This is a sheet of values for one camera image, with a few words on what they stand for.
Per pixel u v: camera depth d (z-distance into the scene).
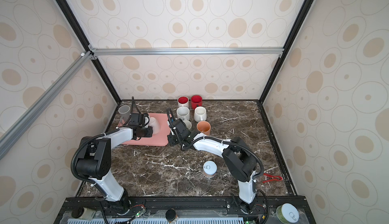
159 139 1.02
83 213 0.65
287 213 0.68
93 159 0.48
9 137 0.51
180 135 0.67
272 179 0.83
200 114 1.04
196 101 1.11
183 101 1.09
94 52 0.91
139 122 0.78
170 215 0.63
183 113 1.06
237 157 0.49
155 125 0.96
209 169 0.81
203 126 0.99
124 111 0.99
